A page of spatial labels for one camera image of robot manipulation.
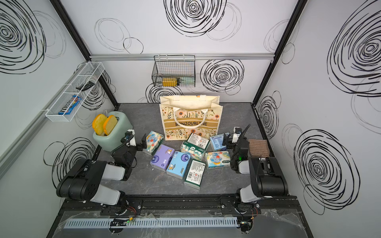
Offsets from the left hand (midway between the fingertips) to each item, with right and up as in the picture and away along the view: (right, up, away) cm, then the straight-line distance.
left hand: (136, 134), depth 88 cm
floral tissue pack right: (+49, -14, -3) cm, 51 cm away
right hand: (+60, -1, +3) cm, 60 cm away
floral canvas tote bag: (+39, +11, 0) cm, 41 cm away
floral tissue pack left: (+9, -4, +4) cm, 11 cm away
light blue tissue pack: (+25, -17, -5) cm, 31 cm away
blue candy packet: (-24, +18, -16) cm, 34 cm away
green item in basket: (+31, +32, -1) cm, 44 cm away
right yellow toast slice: (-13, +6, -6) cm, 15 cm away
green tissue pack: (+35, -20, -8) cm, 41 cm away
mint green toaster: (-14, -5, -4) cm, 15 cm away
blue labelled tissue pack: (+49, -5, +3) cm, 49 cm away
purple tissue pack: (+16, -13, -3) cm, 21 cm away
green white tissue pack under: (+34, -9, -3) cm, 35 cm away
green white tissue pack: (+38, -5, +4) cm, 39 cm away
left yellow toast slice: (-19, +7, -7) cm, 21 cm away
